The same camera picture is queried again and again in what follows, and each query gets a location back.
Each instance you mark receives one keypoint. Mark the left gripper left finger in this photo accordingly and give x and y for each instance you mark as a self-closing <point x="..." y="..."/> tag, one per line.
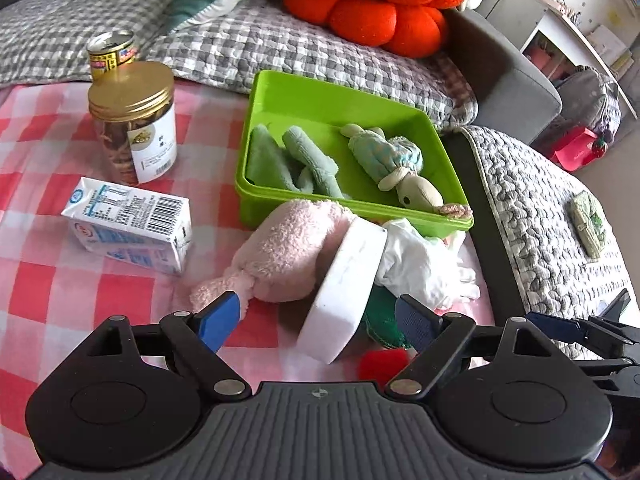
<point x="194" y="340"/>

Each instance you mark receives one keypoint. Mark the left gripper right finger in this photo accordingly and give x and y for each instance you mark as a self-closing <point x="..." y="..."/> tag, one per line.
<point x="440" y="342"/>

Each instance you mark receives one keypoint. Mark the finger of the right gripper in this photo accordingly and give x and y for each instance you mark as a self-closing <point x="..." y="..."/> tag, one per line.
<point x="565" y="327"/>

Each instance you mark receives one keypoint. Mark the green felt watermelon toy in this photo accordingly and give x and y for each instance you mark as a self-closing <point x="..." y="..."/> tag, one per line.
<point x="379" y="319"/>

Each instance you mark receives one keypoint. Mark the santa plush toy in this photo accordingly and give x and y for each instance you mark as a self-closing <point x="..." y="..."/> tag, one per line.
<point x="381" y="366"/>

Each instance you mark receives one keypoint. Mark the white cloth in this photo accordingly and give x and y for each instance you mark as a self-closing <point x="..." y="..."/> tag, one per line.
<point x="429" y="269"/>

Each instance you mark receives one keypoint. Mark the white sponge block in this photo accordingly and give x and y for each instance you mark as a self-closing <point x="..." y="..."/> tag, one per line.
<point x="342" y="297"/>

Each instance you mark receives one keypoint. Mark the pink fluffy towel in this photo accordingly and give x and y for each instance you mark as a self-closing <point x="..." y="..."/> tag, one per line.
<point x="283" y="258"/>

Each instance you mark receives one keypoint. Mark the rabbit doll blue dress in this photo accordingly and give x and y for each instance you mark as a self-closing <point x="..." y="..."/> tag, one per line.
<point x="395" y="164"/>

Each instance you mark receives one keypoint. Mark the pale green towel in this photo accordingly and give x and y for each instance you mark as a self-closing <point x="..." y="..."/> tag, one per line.
<point x="296" y="165"/>

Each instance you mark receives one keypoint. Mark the white blue milk carton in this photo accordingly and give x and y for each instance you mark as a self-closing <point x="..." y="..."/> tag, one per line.
<point x="132" y="225"/>

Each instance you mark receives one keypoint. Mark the pink checkered tablecloth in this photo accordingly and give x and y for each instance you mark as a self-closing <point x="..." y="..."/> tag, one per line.
<point x="54" y="292"/>

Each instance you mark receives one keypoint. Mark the red box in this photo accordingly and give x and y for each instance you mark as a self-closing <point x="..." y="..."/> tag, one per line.
<point x="577" y="149"/>

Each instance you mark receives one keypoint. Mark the green plastic box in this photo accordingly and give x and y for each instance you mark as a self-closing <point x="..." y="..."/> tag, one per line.
<point x="280" y="100"/>

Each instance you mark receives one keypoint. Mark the grey backpack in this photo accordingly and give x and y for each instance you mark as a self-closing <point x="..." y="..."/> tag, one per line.
<point x="590" y="99"/>

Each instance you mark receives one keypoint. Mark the gold lid cookie jar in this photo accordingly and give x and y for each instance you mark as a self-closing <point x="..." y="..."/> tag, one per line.
<point x="133" y="108"/>

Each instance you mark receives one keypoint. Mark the grey sofa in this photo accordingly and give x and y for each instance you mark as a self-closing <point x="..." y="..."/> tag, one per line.
<point x="514" y="96"/>

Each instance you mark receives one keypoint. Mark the yellow drink can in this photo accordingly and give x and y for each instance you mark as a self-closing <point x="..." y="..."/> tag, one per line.
<point x="110" y="50"/>

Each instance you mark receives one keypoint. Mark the white bookshelf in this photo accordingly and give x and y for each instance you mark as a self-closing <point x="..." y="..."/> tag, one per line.
<point x="596" y="33"/>

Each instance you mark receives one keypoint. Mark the grey checkered sofa cover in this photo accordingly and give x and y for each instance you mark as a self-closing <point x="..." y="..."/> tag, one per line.
<point x="44" y="41"/>

